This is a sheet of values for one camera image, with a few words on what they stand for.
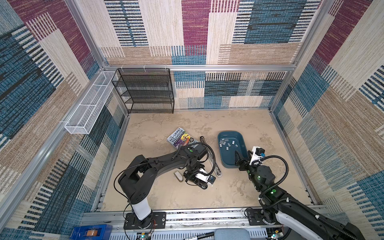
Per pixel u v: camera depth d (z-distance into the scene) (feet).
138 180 1.49
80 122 2.29
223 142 3.34
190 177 2.31
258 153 2.20
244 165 2.31
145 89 3.57
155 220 2.39
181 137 3.34
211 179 2.33
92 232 2.16
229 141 3.34
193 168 2.34
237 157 2.66
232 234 2.20
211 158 3.03
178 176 2.77
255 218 2.39
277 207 1.92
